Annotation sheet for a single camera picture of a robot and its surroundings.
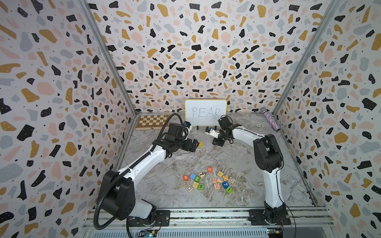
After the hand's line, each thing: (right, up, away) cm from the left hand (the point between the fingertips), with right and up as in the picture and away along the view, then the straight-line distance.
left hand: (193, 140), depth 84 cm
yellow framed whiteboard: (+7, +18, +22) cm, 29 cm away
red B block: (-4, -22, +3) cm, 23 cm away
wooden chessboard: (-35, +11, +28) cm, 46 cm away
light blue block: (-1, -21, +3) cm, 22 cm away
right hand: (+15, -1, +19) cm, 24 cm away
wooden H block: (+13, -23, +1) cm, 26 cm away
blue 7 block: (+19, -25, 0) cm, 31 cm away
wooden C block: (+22, -23, +1) cm, 32 cm away
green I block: (+20, -27, -3) cm, 34 cm away
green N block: (+4, -26, -1) cm, 26 cm away
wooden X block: (-4, -24, -1) cm, 25 cm away
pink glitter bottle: (+60, +13, +32) cm, 69 cm away
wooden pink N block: (+13, -26, -1) cm, 29 cm away
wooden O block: (-2, -27, -1) cm, 27 cm away
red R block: (+10, -18, +6) cm, 21 cm away
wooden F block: (+15, -23, +1) cm, 27 cm away
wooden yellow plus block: (+1, -25, -1) cm, 25 cm away
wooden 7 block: (+5, -21, +3) cm, 21 cm away
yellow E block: (+4, -4, +17) cm, 18 cm away
